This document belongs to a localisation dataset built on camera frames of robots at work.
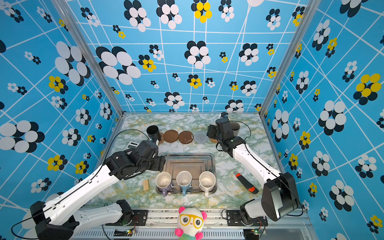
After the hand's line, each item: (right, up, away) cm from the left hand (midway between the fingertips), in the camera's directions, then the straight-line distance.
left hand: (160, 160), depth 73 cm
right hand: (+28, +16, +12) cm, 34 cm away
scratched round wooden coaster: (+10, +9, +32) cm, 35 cm away
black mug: (-11, +13, +24) cm, 29 cm away
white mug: (+24, -14, +12) cm, 30 cm away
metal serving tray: (+21, -10, +23) cm, 33 cm away
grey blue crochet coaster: (+21, +9, +32) cm, 39 cm away
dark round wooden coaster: (-1, +10, +32) cm, 34 cm away
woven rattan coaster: (+30, +7, +29) cm, 42 cm away
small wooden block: (-11, -16, +10) cm, 22 cm away
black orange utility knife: (+48, -17, +9) cm, 52 cm away
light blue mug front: (+11, -13, +11) cm, 21 cm away
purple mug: (-1, -14, +11) cm, 18 cm away
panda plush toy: (+15, -26, -7) cm, 31 cm away
